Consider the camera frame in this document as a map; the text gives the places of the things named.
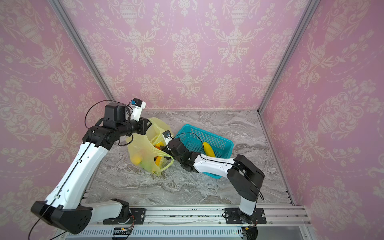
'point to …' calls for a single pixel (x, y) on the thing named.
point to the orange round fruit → (157, 148)
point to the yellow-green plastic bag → (144, 150)
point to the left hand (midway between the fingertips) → (152, 122)
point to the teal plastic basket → (192, 138)
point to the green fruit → (147, 164)
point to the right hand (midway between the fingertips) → (166, 143)
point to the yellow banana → (208, 150)
